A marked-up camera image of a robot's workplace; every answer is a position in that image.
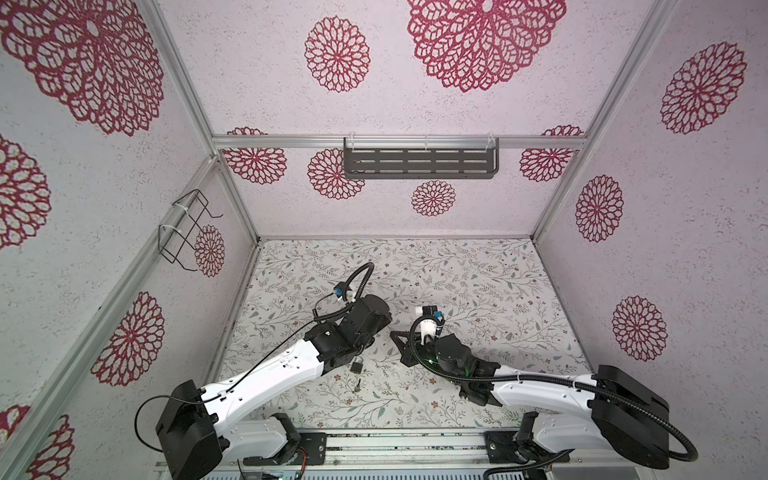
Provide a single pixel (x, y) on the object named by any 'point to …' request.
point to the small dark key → (357, 388)
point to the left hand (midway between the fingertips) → (385, 310)
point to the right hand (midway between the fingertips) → (390, 331)
